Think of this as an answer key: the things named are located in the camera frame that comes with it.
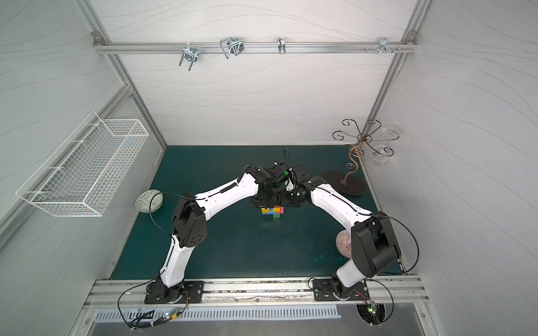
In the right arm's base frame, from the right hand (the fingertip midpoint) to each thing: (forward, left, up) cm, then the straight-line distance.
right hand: (282, 203), depth 87 cm
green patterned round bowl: (+2, +62, -6) cm, 63 cm away
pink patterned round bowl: (-13, -26, -8) cm, 30 cm away
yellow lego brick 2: (-2, +2, -2) cm, 4 cm away
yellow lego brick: (-2, +8, -2) cm, 8 cm away
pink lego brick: (-2, 0, -3) cm, 4 cm away
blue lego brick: (-2, +5, -5) cm, 8 cm away
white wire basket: (-6, +67, +24) cm, 71 cm away
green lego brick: (-2, +2, -8) cm, 9 cm away
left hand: (-2, +5, +1) cm, 5 cm away
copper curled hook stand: (+18, -31, +22) cm, 42 cm away
